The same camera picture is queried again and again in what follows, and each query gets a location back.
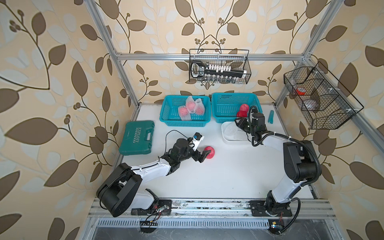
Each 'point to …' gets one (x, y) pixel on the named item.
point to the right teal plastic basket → (225, 106)
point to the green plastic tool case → (137, 138)
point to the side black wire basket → (323, 102)
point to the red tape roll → (301, 91)
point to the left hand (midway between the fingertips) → (202, 143)
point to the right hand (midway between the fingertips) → (236, 120)
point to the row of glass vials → (225, 79)
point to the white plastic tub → (228, 137)
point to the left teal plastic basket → (169, 111)
